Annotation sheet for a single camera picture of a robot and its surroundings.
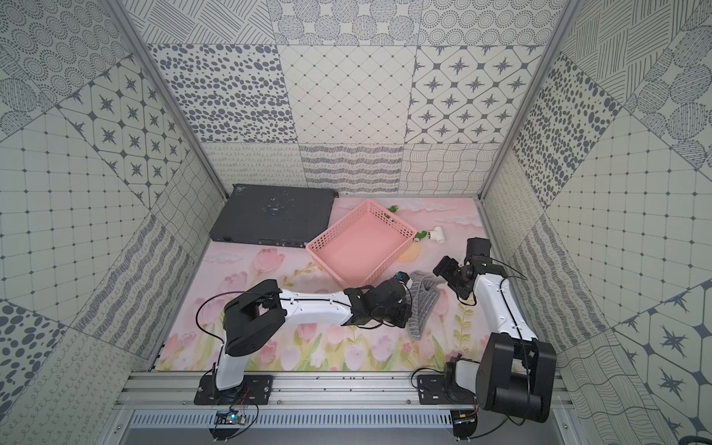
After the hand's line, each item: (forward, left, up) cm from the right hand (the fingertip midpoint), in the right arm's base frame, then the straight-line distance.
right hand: (443, 279), depth 86 cm
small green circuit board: (-36, +60, -8) cm, 70 cm away
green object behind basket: (+37, +14, -7) cm, 40 cm away
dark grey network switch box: (+30, +59, -3) cm, 67 cm away
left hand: (-7, +9, -2) cm, 12 cm away
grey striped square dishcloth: (-3, +6, -1) cm, 6 cm away
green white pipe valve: (+23, -3, -7) cm, 24 cm away
